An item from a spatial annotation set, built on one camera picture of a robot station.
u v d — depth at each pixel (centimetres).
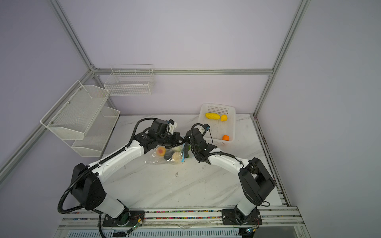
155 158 92
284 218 75
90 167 44
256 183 45
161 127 63
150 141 59
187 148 86
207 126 78
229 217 73
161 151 93
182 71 93
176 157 88
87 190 42
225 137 101
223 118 114
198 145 65
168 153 91
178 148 90
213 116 115
